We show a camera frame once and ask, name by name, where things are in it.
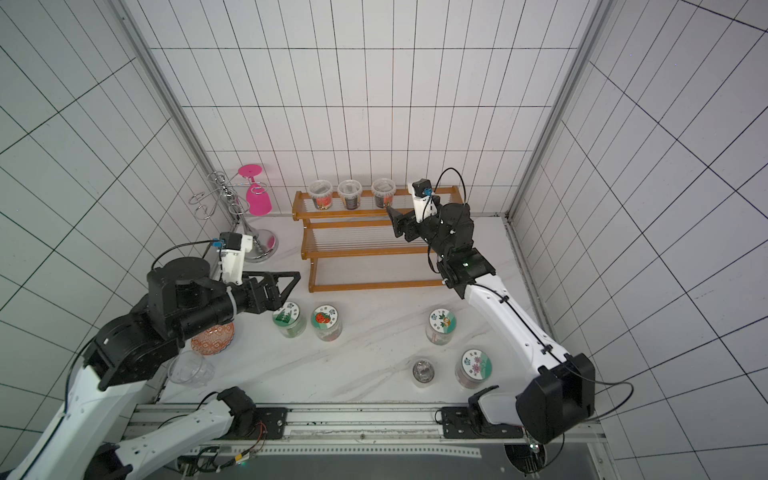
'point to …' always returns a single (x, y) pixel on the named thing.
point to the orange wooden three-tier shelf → (352, 244)
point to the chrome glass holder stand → (225, 197)
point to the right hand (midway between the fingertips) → (391, 201)
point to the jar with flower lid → (442, 323)
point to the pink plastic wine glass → (258, 198)
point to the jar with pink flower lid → (474, 368)
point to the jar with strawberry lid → (326, 322)
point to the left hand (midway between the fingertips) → (282, 284)
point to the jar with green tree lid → (289, 320)
